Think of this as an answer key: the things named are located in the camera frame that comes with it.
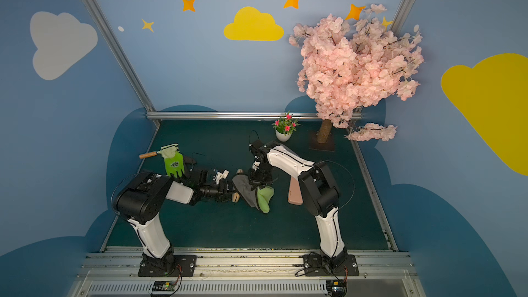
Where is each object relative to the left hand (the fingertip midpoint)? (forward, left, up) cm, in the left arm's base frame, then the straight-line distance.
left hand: (240, 191), depth 91 cm
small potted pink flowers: (+32, -20, +8) cm, 39 cm away
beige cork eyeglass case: (-4, +2, +3) cm, 5 cm away
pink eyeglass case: (-2, -24, +1) cm, 24 cm away
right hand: (0, -6, +3) cm, 7 cm away
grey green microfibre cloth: (-6, -9, +6) cm, 12 cm away
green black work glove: (+17, +36, -3) cm, 40 cm away
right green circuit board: (-34, -38, -5) cm, 51 cm away
